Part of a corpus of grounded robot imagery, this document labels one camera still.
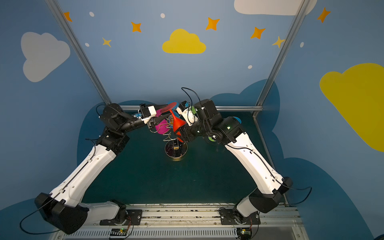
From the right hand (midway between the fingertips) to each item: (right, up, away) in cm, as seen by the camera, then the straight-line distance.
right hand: (181, 127), depth 64 cm
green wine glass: (+18, -8, +41) cm, 45 cm away
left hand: (-6, +10, -4) cm, 12 cm away
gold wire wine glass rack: (-8, -14, +35) cm, 38 cm away
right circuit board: (+31, -53, +9) cm, 62 cm away
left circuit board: (-32, -53, +9) cm, 63 cm away
